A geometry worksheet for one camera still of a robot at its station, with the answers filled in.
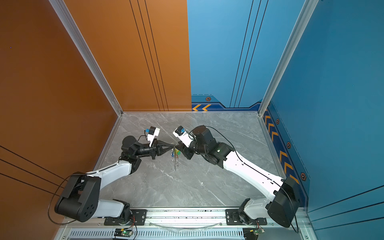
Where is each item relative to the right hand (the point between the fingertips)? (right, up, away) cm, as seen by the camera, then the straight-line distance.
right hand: (177, 144), depth 72 cm
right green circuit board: (+39, -41, -2) cm, 56 cm away
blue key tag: (-2, -5, -2) cm, 6 cm away
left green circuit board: (-26, -42, -1) cm, 50 cm away
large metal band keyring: (-4, -13, +25) cm, 29 cm away
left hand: (-2, -2, +1) cm, 3 cm away
